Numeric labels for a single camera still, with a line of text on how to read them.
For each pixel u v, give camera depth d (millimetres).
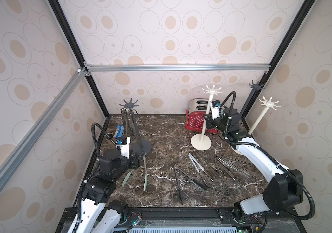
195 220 730
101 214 466
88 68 900
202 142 950
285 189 412
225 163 930
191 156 944
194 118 999
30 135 551
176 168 896
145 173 890
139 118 1173
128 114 688
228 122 600
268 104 712
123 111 695
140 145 979
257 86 996
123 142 579
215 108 687
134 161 601
